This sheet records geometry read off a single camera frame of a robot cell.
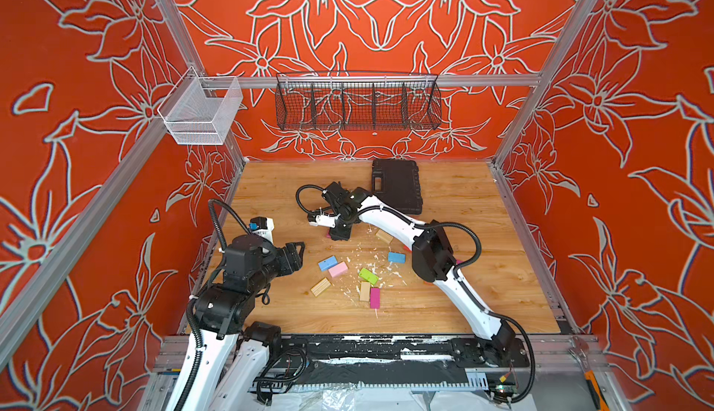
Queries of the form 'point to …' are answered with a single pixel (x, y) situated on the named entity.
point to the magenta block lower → (375, 298)
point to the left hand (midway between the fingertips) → (294, 244)
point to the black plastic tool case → (397, 182)
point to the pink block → (337, 270)
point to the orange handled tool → (596, 391)
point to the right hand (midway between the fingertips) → (334, 226)
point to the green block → (369, 276)
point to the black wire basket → (350, 101)
